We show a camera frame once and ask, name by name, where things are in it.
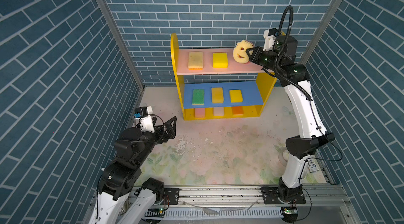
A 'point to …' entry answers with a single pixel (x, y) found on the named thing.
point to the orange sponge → (238, 110)
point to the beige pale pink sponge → (218, 111)
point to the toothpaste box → (312, 165)
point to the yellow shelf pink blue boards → (213, 85)
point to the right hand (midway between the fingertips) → (244, 47)
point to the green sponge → (198, 97)
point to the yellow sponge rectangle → (217, 95)
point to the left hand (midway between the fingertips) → (168, 117)
